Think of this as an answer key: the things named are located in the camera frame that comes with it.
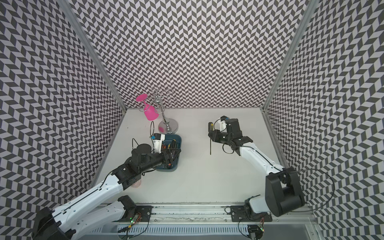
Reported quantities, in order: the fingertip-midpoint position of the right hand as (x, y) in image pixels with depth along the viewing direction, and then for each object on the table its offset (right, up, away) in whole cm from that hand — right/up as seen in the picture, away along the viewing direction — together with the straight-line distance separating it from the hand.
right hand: (210, 137), depth 84 cm
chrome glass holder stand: (-30, +6, +20) cm, 37 cm away
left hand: (-17, -7, -11) cm, 21 cm away
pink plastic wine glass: (-38, +15, +13) cm, 43 cm away
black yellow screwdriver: (0, +5, 0) cm, 5 cm away
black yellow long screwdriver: (-23, -6, +13) cm, 27 cm away
